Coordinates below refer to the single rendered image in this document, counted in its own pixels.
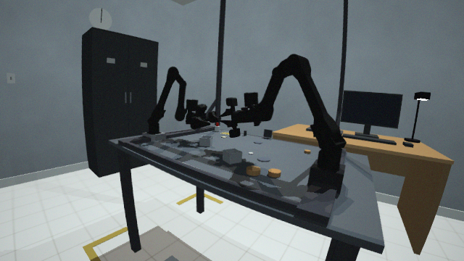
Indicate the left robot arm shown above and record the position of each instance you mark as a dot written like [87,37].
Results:
[324,128]

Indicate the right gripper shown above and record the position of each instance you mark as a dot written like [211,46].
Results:
[201,122]

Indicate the white open-top square box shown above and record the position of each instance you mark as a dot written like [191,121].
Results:
[205,142]

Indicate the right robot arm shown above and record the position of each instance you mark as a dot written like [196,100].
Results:
[191,105]

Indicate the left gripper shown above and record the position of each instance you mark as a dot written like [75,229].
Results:
[236,117]

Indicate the grey-blue flat round disc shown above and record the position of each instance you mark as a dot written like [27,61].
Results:
[263,159]

